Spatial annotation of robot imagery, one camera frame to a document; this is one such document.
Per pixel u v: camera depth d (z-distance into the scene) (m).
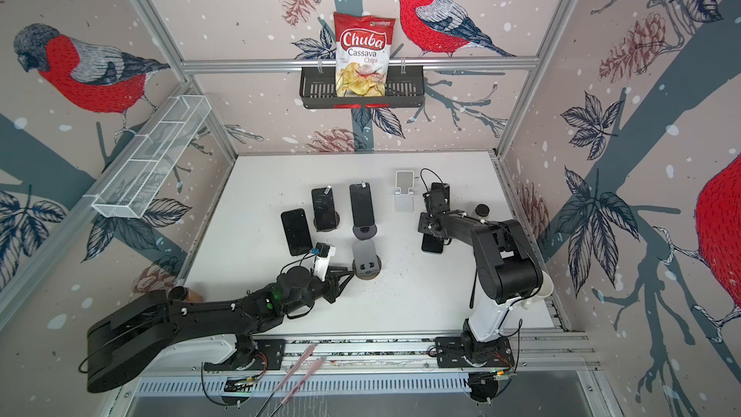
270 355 0.73
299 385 0.69
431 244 0.92
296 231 0.87
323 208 0.95
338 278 0.73
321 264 0.72
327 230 0.96
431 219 0.73
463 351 0.73
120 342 0.41
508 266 0.48
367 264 0.83
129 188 0.71
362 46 0.83
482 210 0.92
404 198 1.04
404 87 0.95
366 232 0.98
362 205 0.91
